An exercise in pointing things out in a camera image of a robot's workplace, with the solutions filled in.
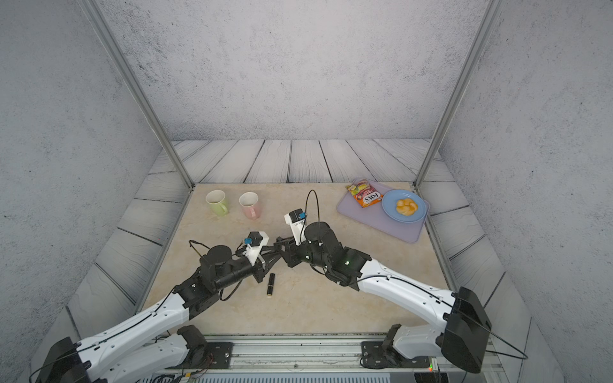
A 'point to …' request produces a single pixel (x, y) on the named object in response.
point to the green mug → (218, 203)
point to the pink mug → (251, 206)
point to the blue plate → (389, 204)
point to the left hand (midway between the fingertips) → (282, 253)
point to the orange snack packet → (364, 192)
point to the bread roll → (406, 207)
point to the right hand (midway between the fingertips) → (278, 244)
